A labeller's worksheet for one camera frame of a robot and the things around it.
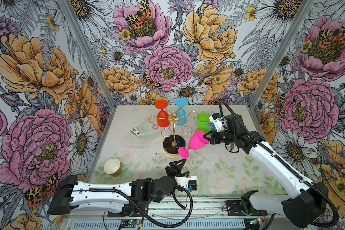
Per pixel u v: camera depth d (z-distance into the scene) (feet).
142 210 2.27
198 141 2.28
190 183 1.81
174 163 2.07
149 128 3.54
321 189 1.29
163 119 2.51
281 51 2.92
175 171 1.95
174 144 3.18
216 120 2.26
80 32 2.62
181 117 2.49
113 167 2.85
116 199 1.59
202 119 3.04
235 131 1.90
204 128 2.93
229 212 2.42
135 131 3.38
